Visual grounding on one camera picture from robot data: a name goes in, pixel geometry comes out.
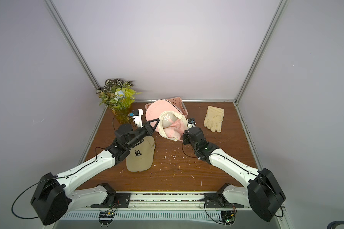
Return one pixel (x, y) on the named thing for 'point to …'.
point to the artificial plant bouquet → (117, 94)
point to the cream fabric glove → (213, 119)
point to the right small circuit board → (228, 218)
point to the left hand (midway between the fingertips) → (160, 120)
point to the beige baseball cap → (141, 156)
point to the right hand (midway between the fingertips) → (186, 128)
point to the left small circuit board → (106, 217)
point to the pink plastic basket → (177, 100)
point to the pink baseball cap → (173, 124)
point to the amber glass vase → (123, 116)
